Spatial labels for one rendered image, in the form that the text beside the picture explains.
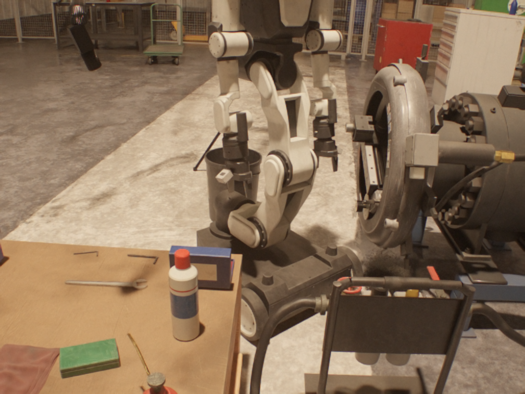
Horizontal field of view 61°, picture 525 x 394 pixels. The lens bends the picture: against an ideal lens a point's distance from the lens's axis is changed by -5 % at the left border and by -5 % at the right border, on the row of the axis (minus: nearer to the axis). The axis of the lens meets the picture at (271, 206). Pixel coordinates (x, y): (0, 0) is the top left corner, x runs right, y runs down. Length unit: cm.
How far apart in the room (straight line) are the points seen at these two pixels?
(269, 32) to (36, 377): 122
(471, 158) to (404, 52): 573
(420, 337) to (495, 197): 72
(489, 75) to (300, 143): 433
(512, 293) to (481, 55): 408
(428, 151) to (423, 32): 583
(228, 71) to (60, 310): 89
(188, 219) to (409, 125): 145
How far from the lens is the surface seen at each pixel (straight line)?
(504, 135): 190
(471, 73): 579
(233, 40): 155
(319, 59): 186
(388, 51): 721
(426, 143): 156
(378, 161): 201
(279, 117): 167
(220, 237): 213
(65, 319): 126
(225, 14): 156
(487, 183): 186
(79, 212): 284
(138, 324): 120
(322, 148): 190
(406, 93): 173
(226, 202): 208
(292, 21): 166
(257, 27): 167
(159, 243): 245
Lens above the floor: 124
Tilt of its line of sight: 26 degrees down
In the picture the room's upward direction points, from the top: 3 degrees clockwise
